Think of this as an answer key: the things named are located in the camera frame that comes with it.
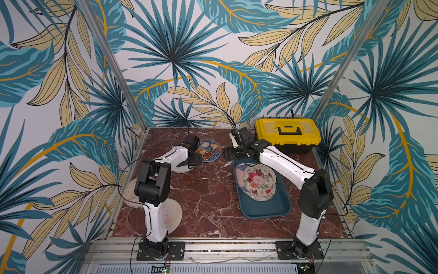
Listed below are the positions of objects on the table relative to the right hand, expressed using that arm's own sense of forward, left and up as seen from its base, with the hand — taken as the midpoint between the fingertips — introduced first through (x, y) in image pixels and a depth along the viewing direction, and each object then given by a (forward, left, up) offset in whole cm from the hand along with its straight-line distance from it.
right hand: (230, 152), depth 88 cm
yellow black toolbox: (+11, -36, -1) cm, 37 cm away
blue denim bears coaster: (+13, +11, -15) cm, 23 cm away
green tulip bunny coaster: (-17, -10, -15) cm, 25 cm away
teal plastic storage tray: (-22, -24, -16) cm, 37 cm away
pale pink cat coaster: (-25, +29, -17) cm, 42 cm away
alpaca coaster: (-18, -15, -15) cm, 28 cm away
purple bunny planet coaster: (-3, -6, -14) cm, 16 cm away
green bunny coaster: (0, +27, -15) cm, 31 cm away
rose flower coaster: (-9, -16, -13) cm, 23 cm away
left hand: (+2, +22, -12) cm, 26 cm away
